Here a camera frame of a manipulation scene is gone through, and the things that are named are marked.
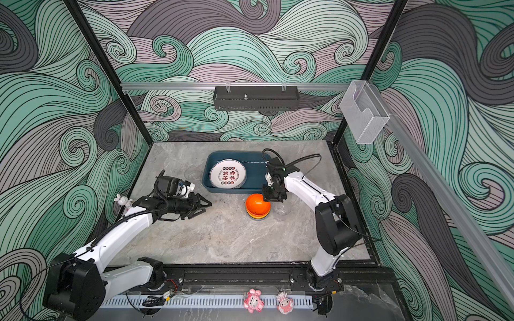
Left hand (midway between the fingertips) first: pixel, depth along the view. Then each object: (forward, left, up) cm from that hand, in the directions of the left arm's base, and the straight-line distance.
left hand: (210, 205), depth 79 cm
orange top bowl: (+5, -19, -7) cm, 21 cm away
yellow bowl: (-1, -20, -8) cm, 22 cm away
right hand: (+7, -24, -6) cm, 26 cm away
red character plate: (+24, -4, -12) cm, 27 cm away
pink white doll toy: (-31, -29, -9) cm, 43 cm away
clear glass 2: (+4, -31, -11) cm, 33 cm away
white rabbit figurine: (+5, +40, -7) cm, 41 cm away
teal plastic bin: (+31, -19, -14) cm, 39 cm away
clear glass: (+23, +14, -10) cm, 28 cm away
